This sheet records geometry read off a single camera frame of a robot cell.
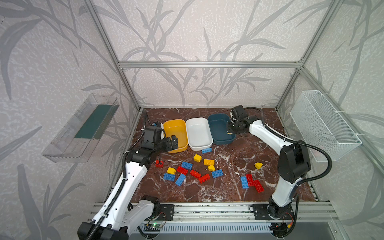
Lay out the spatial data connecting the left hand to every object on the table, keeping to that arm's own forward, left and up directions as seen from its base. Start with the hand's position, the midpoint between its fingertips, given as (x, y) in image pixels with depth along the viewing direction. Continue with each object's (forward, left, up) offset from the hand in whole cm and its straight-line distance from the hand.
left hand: (172, 136), depth 77 cm
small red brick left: (-7, +11, -22) cm, 26 cm away
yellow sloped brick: (-3, -13, -20) cm, 24 cm away
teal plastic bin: (+29, -28, -25) cm, 47 cm away
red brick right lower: (-19, -47, -20) cm, 54 cm away
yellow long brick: (-5, -19, -21) cm, 29 cm away
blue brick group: (-17, -39, -20) cm, 47 cm away
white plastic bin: (+15, -14, -20) cm, 28 cm away
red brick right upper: (-15, -43, -21) cm, 50 cm away
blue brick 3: (-12, -24, -21) cm, 35 cm away
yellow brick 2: (-7, -49, -19) cm, 53 cm away
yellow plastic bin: (+20, +2, -20) cm, 29 cm away
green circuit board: (-38, +9, -23) cm, 45 cm away
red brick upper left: (-10, -4, -21) cm, 23 cm away
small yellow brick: (-9, -21, -20) cm, 31 cm away
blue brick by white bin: (+2, -19, -20) cm, 28 cm away
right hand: (+15, -32, -9) cm, 37 cm away
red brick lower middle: (-15, -17, -19) cm, 30 cm away
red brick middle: (-13, -12, -20) cm, 26 cm away
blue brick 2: (-14, +3, -21) cm, 25 cm away
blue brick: (-7, -7, -21) cm, 23 cm away
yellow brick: (-11, +2, -19) cm, 22 cm away
